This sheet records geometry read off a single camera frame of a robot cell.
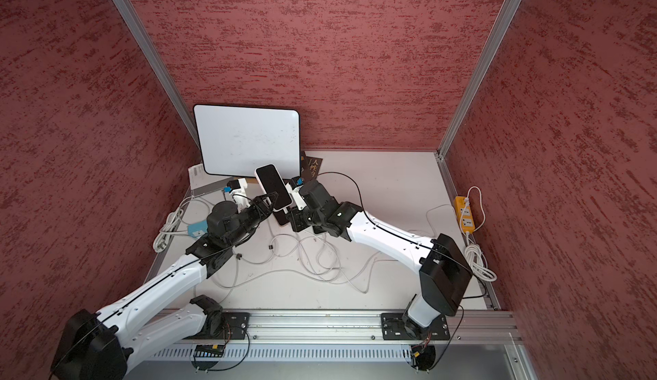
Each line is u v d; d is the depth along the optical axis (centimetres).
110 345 39
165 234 94
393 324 74
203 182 107
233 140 99
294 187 68
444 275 42
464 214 95
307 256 88
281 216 78
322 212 59
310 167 114
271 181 79
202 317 62
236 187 69
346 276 83
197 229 90
